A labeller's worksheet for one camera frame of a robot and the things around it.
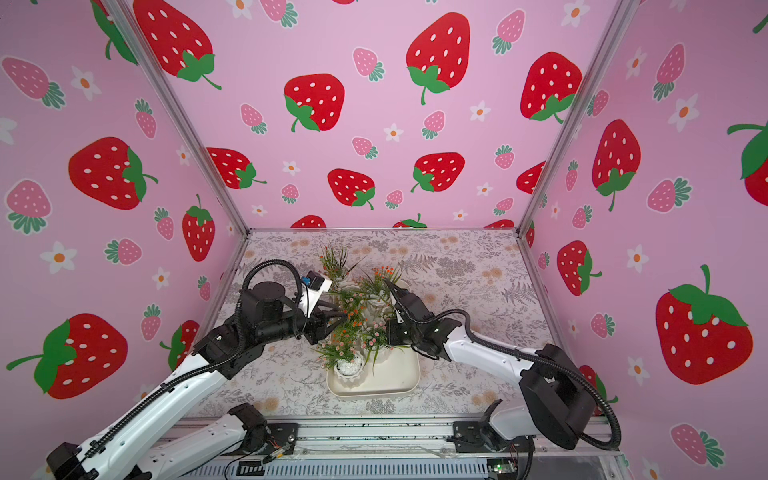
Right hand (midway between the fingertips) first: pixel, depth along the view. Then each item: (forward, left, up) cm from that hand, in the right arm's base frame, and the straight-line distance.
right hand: (378, 335), depth 82 cm
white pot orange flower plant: (+15, +2, 0) cm, 15 cm away
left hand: (-2, +7, +16) cm, 17 cm away
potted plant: (-7, +8, +4) cm, 12 cm away
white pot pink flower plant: (-4, 0, +3) cm, 5 cm away
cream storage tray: (-6, -6, -10) cm, 13 cm away
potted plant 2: (+22, +17, +3) cm, 28 cm away
